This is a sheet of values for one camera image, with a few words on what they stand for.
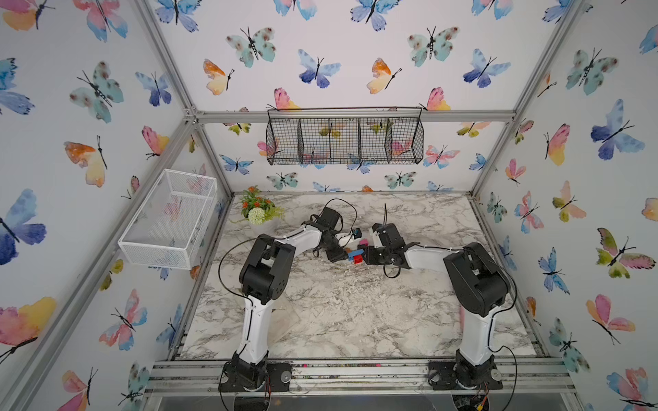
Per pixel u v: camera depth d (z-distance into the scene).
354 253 0.98
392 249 0.79
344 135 0.98
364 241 1.02
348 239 0.88
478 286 0.52
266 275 0.56
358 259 0.98
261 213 0.93
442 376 0.74
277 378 0.74
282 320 0.84
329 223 0.83
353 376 0.76
